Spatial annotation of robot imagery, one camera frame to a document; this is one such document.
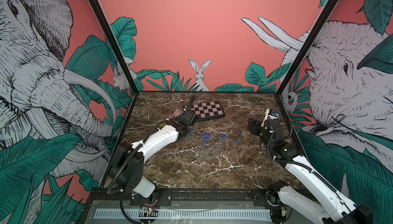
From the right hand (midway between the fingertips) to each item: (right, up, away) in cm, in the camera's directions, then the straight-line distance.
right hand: (252, 117), depth 78 cm
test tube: (-26, -18, +15) cm, 35 cm away
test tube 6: (-7, -20, +12) cm, 25 cm away
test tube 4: (-16, -20, +13) cm, 29 cm away
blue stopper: (-1, -11, +20) cm, 23 cm away
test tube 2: (-25, -20, +12) cm, 34 cm away
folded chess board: (-22, +2, +29) cm, 36 cm away
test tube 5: (-11, -14, +17) cm, 25 cm away
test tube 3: (-22, -19, +14) cm, 33 cm away
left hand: (-33, -8, +10) cm, 36 cm away
